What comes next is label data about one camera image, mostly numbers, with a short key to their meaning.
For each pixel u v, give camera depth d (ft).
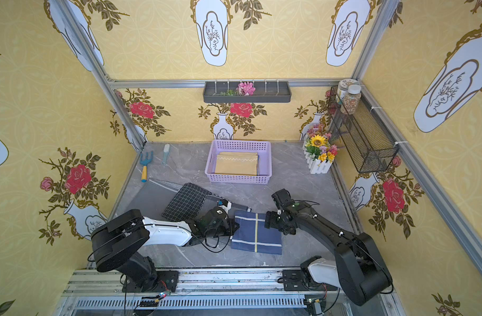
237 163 3.60
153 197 3.14
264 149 3.73
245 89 2.89
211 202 3.07
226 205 2.69
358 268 1.35
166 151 3.84
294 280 2.37
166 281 2.41
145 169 3.56
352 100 2.62
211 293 2.36
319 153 3.17
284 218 2.02
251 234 2.81
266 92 3.03
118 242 1.48
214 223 2.23
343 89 2.80
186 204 3.05
